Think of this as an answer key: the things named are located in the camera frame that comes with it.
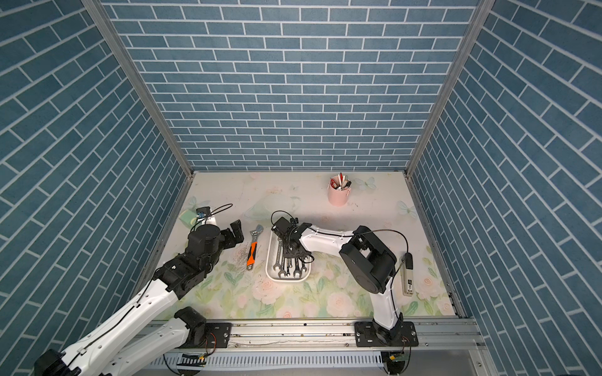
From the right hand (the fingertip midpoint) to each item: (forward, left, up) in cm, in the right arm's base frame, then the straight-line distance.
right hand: (293, 252), depth 93 cm
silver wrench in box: (-8, -3, +1) cm, 8 cm away
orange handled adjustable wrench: (-4, +16, 0) cm, 17 cm away
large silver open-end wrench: (-6, +5, 0) cm, 8 cm away
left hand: (-1, +18, +20) cm, 27 cm away
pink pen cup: (+25, -17, +12) cm, 32 cm away
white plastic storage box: (-7, +4, 0) cm, 8 cm away
